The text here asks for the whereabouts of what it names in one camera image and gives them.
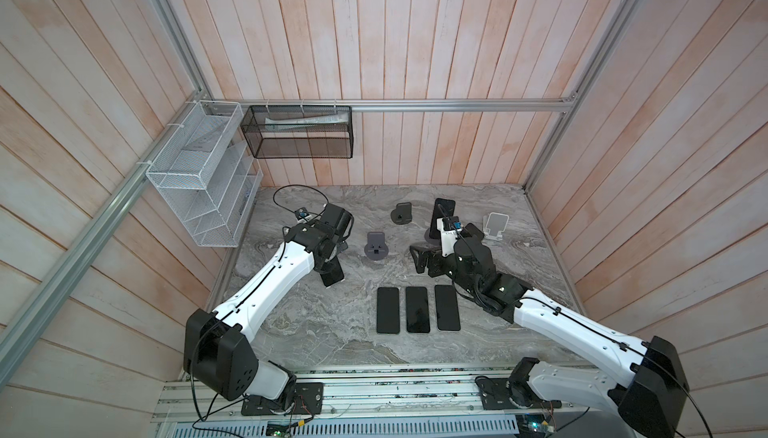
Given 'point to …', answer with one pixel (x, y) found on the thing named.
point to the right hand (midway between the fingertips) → (423, 245)
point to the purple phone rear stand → (443, 208)
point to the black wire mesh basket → (299, 131)
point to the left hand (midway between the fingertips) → (322, 253)
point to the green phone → (388, 310)
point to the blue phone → (332, 272)
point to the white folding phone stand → (494, 226)
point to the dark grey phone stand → (402, 214)
